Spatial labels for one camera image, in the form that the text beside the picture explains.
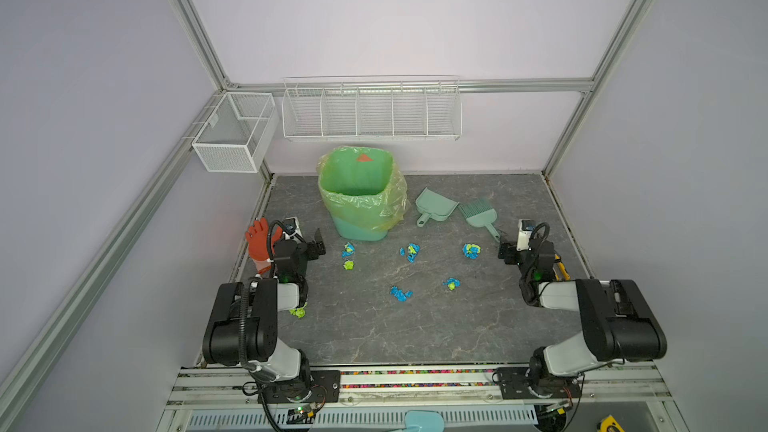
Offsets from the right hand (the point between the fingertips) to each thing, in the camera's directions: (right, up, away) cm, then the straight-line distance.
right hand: (518, 238), depth 93 cm
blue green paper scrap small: (-22, -13, -3) cm, 25 cm away
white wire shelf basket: (-30, +44, +10) cm, 55 cm away
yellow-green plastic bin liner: (-51, +18, +12) cm, 55 cm away
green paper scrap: (-54, -8, 0) cm, 54 cm away
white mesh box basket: (-95, +36, +12) cm, 102 cm away
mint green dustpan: (-25, +10, +16) cm, 31 cm away
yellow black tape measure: (+10, -39, -26) cm, 48 cm away
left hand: (-67, +2, -1) cm, 67 cm away
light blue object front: (-32, -40, -24) cm, 57 cm away
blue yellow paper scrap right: (-14, -4, +4) cm, 15 cm away
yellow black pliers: (+13, -10, 0) cm, 16 cm away
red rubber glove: (-88, -2, +11) cm, 88 cm away
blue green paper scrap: (-55, -4, +5) cm, 55 cm away
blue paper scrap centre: (-33, -4, +4) cm, 34 cm away
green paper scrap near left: (-67, -20, -9) cm, 70 cm away
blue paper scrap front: (-38, -16, -5) cm, 41 cm away
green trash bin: (-52, +2, 0) cm, 52 cm away
